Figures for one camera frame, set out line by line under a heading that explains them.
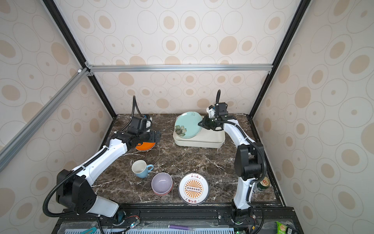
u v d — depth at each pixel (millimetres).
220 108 737
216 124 718
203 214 750
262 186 740
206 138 1072
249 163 508
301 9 687
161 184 815
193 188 818
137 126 628
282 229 691
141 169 877
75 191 410
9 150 512
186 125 939
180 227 702
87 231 691
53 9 680
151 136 746
